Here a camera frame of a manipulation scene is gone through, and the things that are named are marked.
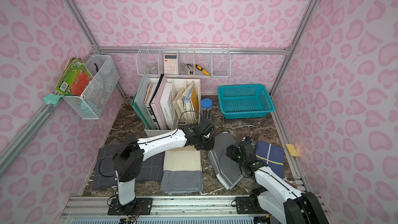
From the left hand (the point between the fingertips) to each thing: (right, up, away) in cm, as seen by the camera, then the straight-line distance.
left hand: (214, 144), depth 85 cm
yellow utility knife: (-7, +44, +13) cm, 47 cm away
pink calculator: (-26, +46, +10) cm, 54 cm away
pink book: (-29, +17, -4) cm, 34 cm away
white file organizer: (-15, +22, -1) cm, 27 cm away
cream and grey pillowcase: (-17, -14, -2) cm, 22 cm away
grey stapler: (-16, +45, +12) cm, 49 cm away
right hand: (+10, -4, +4) cm, 12 cm away
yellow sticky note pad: (+48, -6, +10) cm, 50 cm away
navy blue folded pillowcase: (+33, -7, +3) cm, 34 cm away
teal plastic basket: (+25, +25, +32) cm, 48 cm away
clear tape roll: (-37, +43, +11) cm, 58 cm away
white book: (-25, +22, -3) cm, 34 cm away
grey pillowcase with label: (+7, -14, 0) cm, 16 cm away
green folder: (-37, +22, -9) cm, 45 cm away
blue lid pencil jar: (-4, +21, +4) cm, 22 cm away
